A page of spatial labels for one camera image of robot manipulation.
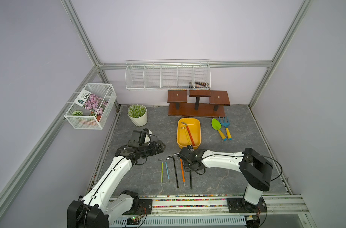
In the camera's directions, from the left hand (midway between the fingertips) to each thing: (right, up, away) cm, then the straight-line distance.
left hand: (159, 149), depth 79 cm
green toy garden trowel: (+40, +12, +30) cm, 52 cm away
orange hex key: (+13, -14, +6) cm, 20 cm away
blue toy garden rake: (+48, +12, +30) cm, 58 cm away
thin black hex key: (+8, -15, +8) cm, 19 cm away
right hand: (+16, -12, +9) cm, 22 cm away
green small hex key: (0, -15, +8) cm, 17 cm away
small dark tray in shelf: (+25, +41, +20) cm, 52 cm away
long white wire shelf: (+3, +48, +20) cm, 52 cm away
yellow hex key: (+17, +4, +21) cm, 27 cm away
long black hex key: (+18, -21, +2) cm, 27 cm away
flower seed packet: (-36, +27, -4) cm, 45 cm away
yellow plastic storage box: (+22, +12, +27) cm, 37 cm away
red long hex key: (+19, +7, +24) cm, 31 cm away
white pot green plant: (-18, +21, +20) cm, 34 cm away
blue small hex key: (+3, -13, +8) cm, 16 cm away
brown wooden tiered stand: (+32, +29, +27) cm, 51 cm away
